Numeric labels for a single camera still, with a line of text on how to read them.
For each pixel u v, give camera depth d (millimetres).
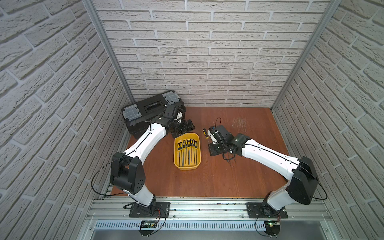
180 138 962
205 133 817
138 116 917
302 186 415
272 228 698
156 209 725
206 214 732
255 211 731
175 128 710
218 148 679
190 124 760
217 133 619
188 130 756
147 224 725
